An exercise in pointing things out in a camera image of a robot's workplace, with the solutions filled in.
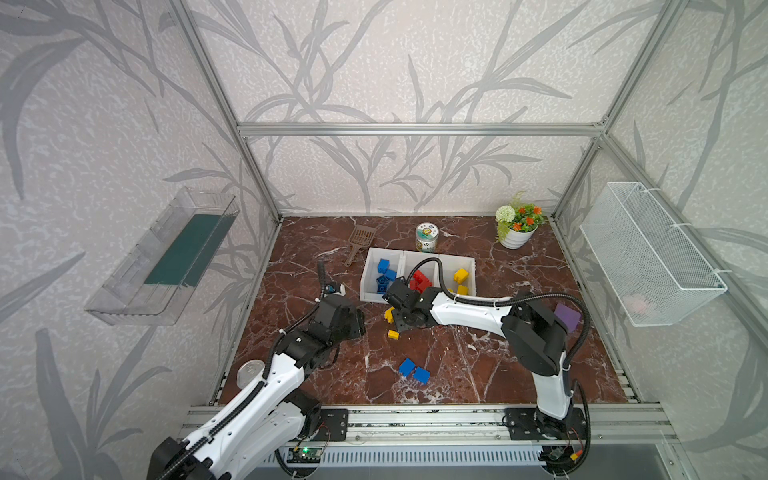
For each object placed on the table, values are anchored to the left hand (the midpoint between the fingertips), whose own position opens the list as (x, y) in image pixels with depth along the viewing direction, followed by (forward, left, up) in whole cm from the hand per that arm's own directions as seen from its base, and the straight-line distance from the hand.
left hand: (361, 308), depth 82 cm
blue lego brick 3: (+14, -4, -11) cm, 19 cm away
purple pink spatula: (+3, -63, -10) cm, 64 cm away
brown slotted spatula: (+37, +5, -13) cm, 39 cm away
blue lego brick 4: (-14, -17, -12) cm, 25 cm away
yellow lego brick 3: (+2, -7, -8) cm, 11 cm away
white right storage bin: (+22, -28, -10) cm, 37 cm away
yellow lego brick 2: (+11, -31, -10) cm, 34 cm away
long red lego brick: (+14, -17, -10) cm, 24 cm away
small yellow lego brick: (-3, -9, -10) cm, 14 cm away
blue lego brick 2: (+18, -7, -11) cm, 22 cm away
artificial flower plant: (+34, -51, +2) cm, 62 cm away
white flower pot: (+30, -52, -6) cm, 60 cm away
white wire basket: (-2, -64, +24) cm, 69 cm away
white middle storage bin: (+10, -18, +8) cm, 22 cm away
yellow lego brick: (+17, -31, -9) cm, 36 cm away
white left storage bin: (+19, 0, -11) cm, 22 cm away
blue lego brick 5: (-13, -13, -11) cm, 21 cm away
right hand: (+4, -11, -10) cm, 15 cm away
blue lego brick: (+22, -4, -12) cm, 25 cm away
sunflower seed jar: (+30, -20, -5) cm, 36 cm away
